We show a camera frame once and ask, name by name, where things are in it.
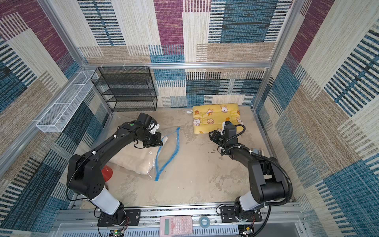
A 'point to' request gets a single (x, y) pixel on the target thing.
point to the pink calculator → (170, 226)
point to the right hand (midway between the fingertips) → (212, 136)
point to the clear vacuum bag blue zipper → (168, 150)
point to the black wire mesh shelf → (126, 89)
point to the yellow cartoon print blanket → (209, 117)
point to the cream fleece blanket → (136, 157)
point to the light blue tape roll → (204, 221)
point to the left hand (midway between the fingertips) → (163, 143)
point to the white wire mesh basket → (57, 117)
